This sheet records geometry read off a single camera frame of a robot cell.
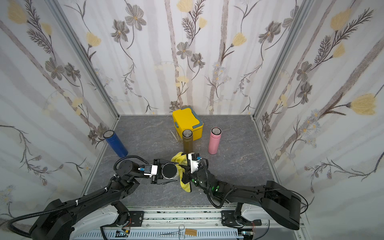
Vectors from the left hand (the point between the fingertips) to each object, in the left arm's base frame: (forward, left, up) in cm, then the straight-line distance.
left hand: (176, 171), depth 62 cm
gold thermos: (+23, -5, -12) cm, 26 cm away
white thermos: (-1, +2, +3) cm, 4 cm away
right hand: (+6, 0, -9) cm, 11 cm away
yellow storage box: (+43, -3, -14) cm, 45 cm away
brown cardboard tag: (-20, -6, -28) cm, 35 cm away
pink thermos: (+24, -20, -9) cm, 33 cm away
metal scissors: (-18, -1, -27) cm, 32 cm away
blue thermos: (+24, +38, -7) cm, 46 cm away
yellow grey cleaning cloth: (+9, -2, -6) cm, 11 cm away
